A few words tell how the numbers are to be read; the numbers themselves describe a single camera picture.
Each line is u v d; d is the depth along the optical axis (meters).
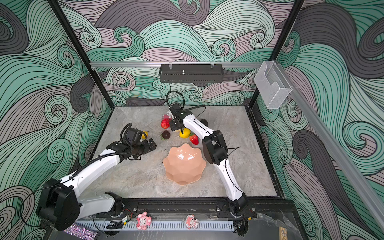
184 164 0.89
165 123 1.03
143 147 0.74
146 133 0.70
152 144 0.77
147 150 0.74
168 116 1.10
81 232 0.65
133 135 0.65
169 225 0.70
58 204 0.39
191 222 0.67
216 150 0.60
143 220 0.67
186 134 1.00
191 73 0.95
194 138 0.97
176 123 0.80
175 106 0.80
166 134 0.98
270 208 0.75
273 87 0.76
